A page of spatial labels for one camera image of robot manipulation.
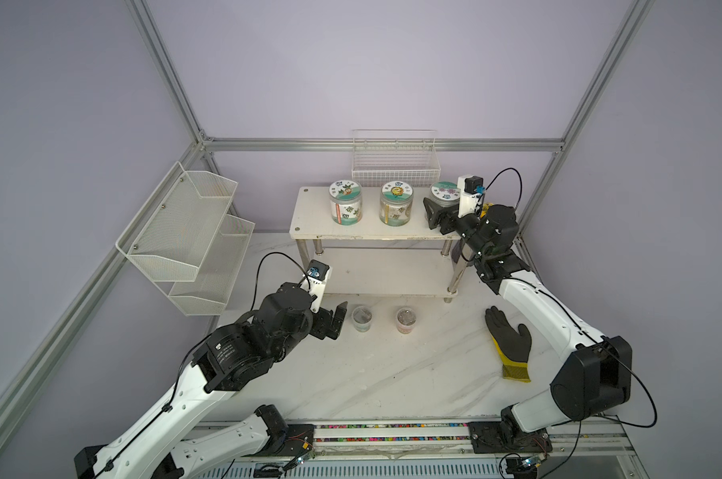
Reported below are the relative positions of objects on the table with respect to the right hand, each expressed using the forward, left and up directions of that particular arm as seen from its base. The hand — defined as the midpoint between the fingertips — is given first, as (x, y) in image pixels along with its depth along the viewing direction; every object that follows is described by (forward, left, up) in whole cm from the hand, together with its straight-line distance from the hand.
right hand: (440, 199), depth 76 cm
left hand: (-26, +29, -7) cm, 40 cm away
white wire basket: (+35, +14, -8) cm, 38 cm away
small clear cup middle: (-16, +21, -33) cm, 42 cm away
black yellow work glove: (-24, -24, -37) cm, 50 cm away
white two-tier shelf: (+9, +18, -34) cm, 39 cm away
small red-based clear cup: (-17, +8, -33) cm, 38 cm away
